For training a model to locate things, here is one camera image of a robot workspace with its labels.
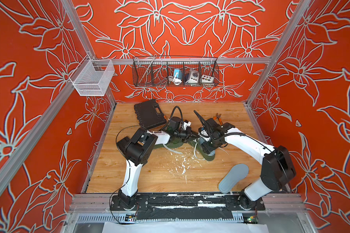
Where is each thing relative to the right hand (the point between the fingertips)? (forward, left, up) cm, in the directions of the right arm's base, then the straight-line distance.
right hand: (205, 147), depth 85 cm
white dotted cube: (+39, -2, +22) cm, 44 cm away
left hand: (+7, +3, +2) cm, 7 cm away
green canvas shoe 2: (-5, -2, -2) cm, 5 cm away
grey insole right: (-11, -18, -9) cm, 23 cm away
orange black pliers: (+31, -14, -7) cm, 35 cm away
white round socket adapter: (+38, +7, +25) cm, 46 cm away
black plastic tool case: (+29, +38, -3) cm, 48 cm away
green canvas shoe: (+1, +19, +4) cm, 19 cm away
